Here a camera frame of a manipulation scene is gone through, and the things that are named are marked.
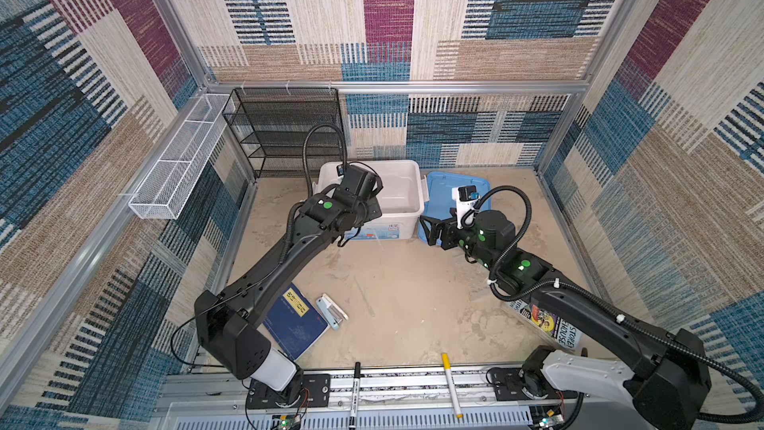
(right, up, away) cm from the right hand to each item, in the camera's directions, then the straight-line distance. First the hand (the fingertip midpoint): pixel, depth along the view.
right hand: (436, 219), depth 75 cm
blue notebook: (-37, -29, +7) cm, 48 cm away
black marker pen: (-20, -42, -4) cm, 46 cm away
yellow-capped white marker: (+4, -41, -2) cm, 41 cm away
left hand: (-16, +4, +2) cm, 16 cm away
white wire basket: (-79, +10, +17) cm, 81 cm away
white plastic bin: (-6, +5, +36) cm, 37 cm away
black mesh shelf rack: (-53, +32, +32) cm, 70 cm away
